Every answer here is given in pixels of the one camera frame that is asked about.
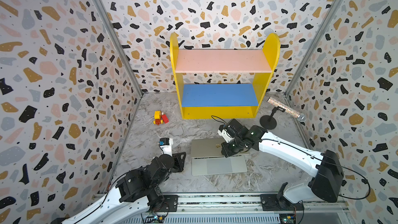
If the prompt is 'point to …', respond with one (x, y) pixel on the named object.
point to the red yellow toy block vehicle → (160, 117)
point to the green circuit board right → (287, 218)
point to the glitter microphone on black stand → (269, 122)
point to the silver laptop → (207, 158)
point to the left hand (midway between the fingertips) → (187, 155)
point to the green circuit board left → (156, 219)
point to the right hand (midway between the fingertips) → (221, 153)
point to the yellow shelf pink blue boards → (222, 84)
